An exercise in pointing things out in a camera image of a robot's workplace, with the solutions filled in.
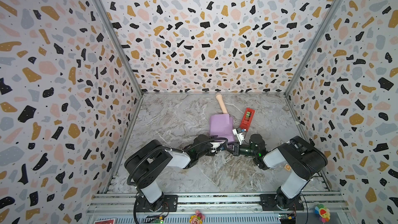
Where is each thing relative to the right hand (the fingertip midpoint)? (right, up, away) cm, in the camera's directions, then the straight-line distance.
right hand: (221, 145), depth 84 cm
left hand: (-2, +4, +4) cm, 7 cm away
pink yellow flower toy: (-12, -28, -17) cm, 35 cm away
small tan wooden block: (+21, 0, -30) cm, 36 cm away
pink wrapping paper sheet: (+1, +9, +11) cm, 14 cm away
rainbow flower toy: (+45, -28, -14) cm, 54 cm away
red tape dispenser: (+18, +12, +17) cm, 27 cm away
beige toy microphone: (+1, +28, +33) cm, 43 cm away
